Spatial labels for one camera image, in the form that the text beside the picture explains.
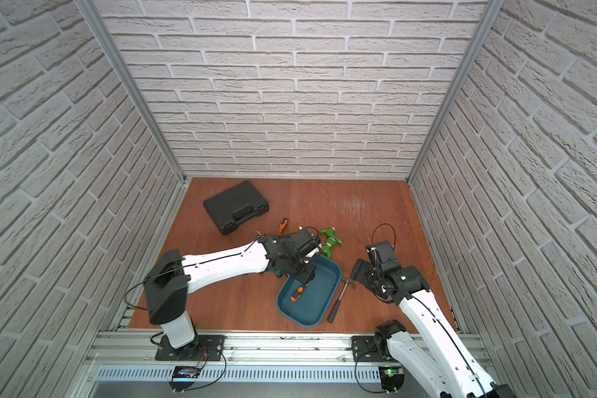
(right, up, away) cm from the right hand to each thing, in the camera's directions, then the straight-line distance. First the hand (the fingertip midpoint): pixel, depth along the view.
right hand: (363, 276), depth 77 cm
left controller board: (-54, -28, -7) cm, 61 cm away
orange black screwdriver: (-22, -8, +5) cm, 24 cm away
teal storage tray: (-17, -12, +4) cm, 21 cm away
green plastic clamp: (-9, +8, +16) cm, 21 cm away
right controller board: (+7, -28, -7) cm, 29 cm away
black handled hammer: (-9, -12, +4) cm, 15 cm away
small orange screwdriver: (-28, +14, +23) cm, 39 cm away
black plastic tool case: (-49, +22, +25) cm, 60 cm away
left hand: (-16, +1, +2) cm, 16 cm away
